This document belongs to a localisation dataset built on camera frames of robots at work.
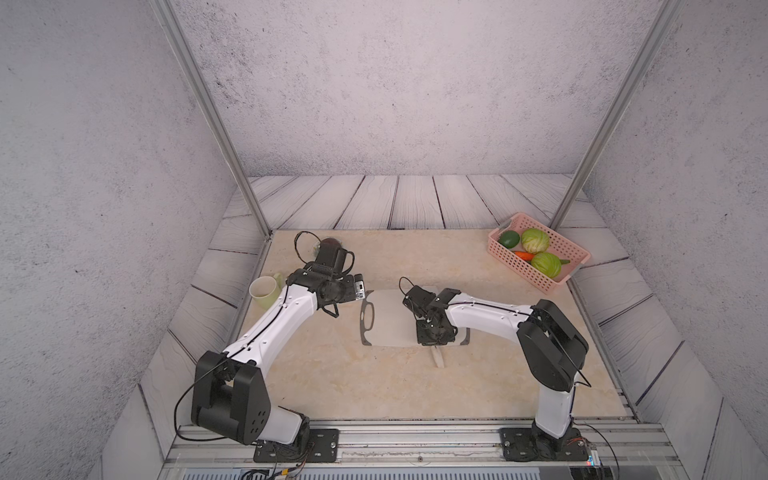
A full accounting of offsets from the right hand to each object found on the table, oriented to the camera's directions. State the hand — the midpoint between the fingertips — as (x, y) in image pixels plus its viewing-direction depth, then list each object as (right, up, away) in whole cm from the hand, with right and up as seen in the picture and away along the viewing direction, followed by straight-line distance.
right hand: (428, 341), depth 89 cm
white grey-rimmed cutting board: (-12, +4, +9) cm, 16 cm away
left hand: (-22, +15, -4) cm, 27 cm away
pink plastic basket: (+51, +28, +21) cm, 61 cm away
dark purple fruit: (-33, +29, +19) cm, 48 cm away
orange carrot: (+37, +25, +19) cm, 48 cm away
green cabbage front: (+40, +23, +11) cm, 48 cm away
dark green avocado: (+33, +31, +23) cm, 50 cm away
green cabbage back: (+40, +30, +19) cm, 54 cm away
